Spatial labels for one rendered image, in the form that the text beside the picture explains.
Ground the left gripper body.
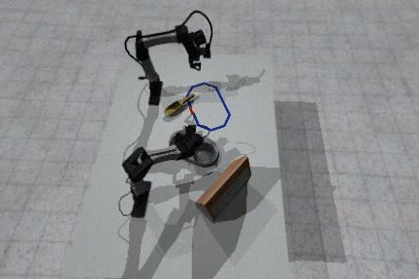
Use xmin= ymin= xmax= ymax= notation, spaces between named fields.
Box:
xmin=187 ymin=44 xmax=210 ymax=67

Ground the yellow scoop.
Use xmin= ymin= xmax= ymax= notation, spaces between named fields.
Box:
xmin=164 ymin=93 xmax=195 ymax=115

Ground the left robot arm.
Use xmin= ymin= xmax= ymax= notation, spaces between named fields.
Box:
xmin=135 ymin=25 xmax=207 ymax=106

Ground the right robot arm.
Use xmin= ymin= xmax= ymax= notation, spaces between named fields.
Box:
xmin=122 ymin=134 xmax=204 ymax=218

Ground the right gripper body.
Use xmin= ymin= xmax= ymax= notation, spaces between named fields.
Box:
xmin=176 ymin=127 xmax=196 ymax=143

